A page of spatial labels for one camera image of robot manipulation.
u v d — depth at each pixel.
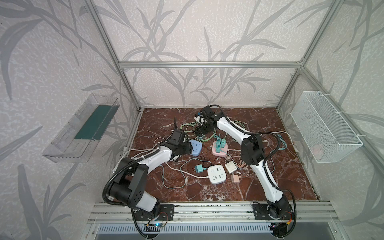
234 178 0.83
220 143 0.92
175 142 0.71
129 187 0.44
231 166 0.86
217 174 0.85
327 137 0.62
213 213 0.75
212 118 0.75
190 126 1.08
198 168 0.87
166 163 0.91
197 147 0.94
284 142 1.01
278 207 0.64
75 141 0.64
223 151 0.93
